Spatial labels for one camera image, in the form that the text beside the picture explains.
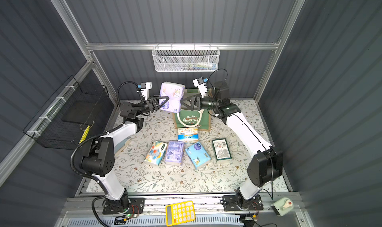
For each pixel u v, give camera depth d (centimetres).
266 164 43
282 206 68
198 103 64
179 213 71
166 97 71
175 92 68
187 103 72
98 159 49
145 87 68
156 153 86
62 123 71
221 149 87
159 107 70
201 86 65
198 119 89
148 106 68
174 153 86
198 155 87
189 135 93
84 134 68
